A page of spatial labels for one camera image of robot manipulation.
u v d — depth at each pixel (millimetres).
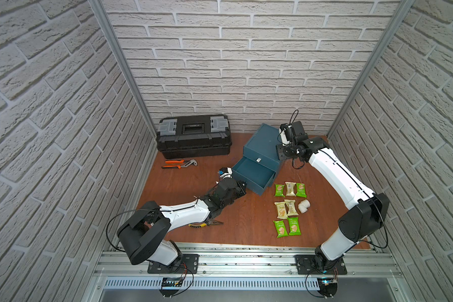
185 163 1033
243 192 791
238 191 652
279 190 945
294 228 829
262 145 876
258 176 854
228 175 789
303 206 873
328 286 700
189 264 736
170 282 725
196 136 957
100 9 698
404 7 685
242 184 828
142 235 431
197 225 829
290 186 947
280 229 820
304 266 734
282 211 871
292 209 871
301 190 945
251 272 737
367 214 427
